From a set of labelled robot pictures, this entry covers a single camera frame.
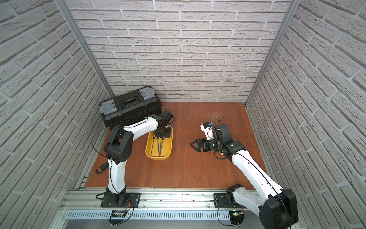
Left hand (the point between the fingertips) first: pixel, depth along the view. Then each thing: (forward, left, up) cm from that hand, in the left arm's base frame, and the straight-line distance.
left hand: (168, 133), depth 98 cm
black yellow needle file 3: (-4, +4, -3) cm, 6 cm away
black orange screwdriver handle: (-23, +38, -2) cm, 45 cm away
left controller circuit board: (-46, +24, -7) cm, 52 cm away
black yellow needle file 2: (-4, +8, -3) cm, 9 cm away
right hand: (-15, -19, +14) cm, 28 cm away
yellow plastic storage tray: (-10, +6, -3) cm, 12 cm away
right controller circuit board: (-48, -38, -3) cm, 62 cm away
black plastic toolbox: (+11, +28, +13) cm, 33 cm away
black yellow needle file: (-3, +10, -3) cm, 11 cm away
